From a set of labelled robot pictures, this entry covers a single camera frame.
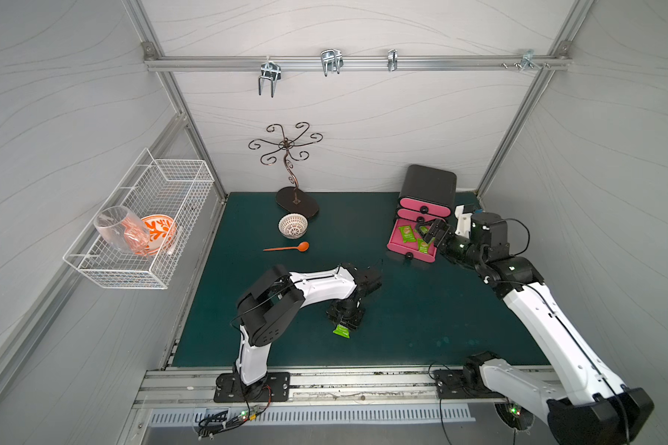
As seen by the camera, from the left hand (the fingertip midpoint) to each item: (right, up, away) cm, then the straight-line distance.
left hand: (346, 328), depth 84 cm
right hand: (+21, +30, -10) cm, 38 cm away
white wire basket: (-50, +43, -4) cm, 66 cm away
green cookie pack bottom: (-2, 0, -2) cm, 2 cm away
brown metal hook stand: (-22, +42, +31) cm, 56 cm away
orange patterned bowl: (-45, +31, -17) cm, 58 cm away
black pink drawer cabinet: (+30, +43, +15) cm, 55 cm away
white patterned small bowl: (-21, +31, +24) cm, 44 cm away
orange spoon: (-16, +23, +19) cm, 34 cm away
